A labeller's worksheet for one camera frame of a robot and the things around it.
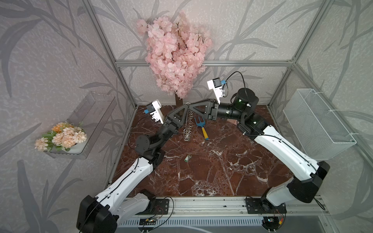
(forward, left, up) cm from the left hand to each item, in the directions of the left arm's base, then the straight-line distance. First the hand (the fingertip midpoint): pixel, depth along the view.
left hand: (188, 111), depth 52 cm
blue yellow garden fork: (+30, -8, -48) cm, 57 cm away
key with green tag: (+4, +2, -49) cm, 49 cm away
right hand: (+2, -1, 0) cm, 2 cm away
